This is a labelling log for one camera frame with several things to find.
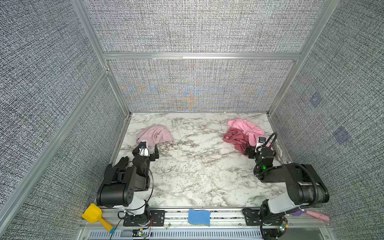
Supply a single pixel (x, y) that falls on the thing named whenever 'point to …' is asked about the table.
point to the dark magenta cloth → (237, 137)
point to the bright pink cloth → (252, 132)
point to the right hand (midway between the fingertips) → (255, 143)
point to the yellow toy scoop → (93, 214)
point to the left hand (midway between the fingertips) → (147, 145)
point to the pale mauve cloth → (155, 134)
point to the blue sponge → (200, 216)
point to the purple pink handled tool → (321, 217)
